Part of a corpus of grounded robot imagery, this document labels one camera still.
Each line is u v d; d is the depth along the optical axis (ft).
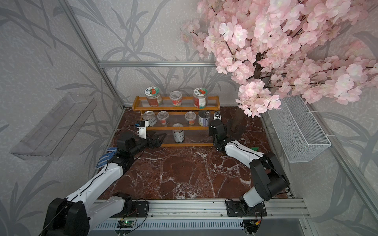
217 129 2.19
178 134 2.98
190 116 2.85
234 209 2.38
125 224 2.31
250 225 2.36
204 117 2.78
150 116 2.84
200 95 2.47
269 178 1.44
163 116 2.85
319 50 2.18
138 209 2.37
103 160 3.00
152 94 2.50
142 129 2.32
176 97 2.58
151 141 2.31
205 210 2.46
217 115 2.49
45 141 2.09
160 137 2.36
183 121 2.89
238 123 3.23
